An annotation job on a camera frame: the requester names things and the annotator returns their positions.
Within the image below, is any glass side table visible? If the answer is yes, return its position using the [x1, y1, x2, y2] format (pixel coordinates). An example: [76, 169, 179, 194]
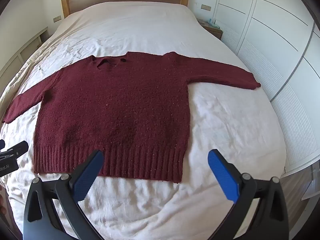
[284, 160, 320, 201]

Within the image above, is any dark red knit sweater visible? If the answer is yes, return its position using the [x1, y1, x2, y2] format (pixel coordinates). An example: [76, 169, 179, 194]
[2, 51, 261, 183]

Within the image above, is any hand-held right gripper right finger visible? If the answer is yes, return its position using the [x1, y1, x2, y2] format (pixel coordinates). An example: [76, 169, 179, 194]
[207, 149, 290, 240]

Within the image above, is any bed with white sheet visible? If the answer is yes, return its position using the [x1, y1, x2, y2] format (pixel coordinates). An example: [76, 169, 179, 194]
[0, 1, 287, 240]

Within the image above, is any person's left hand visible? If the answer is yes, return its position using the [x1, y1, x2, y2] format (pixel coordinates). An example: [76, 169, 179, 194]
[0, 184, 7, 216]

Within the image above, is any wooden nightstand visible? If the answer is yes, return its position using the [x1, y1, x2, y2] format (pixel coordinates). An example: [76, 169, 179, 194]
[197, 18, 223, 40]

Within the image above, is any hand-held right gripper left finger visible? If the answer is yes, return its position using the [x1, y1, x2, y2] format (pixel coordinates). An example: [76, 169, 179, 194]
[22, 149, 110, 240]

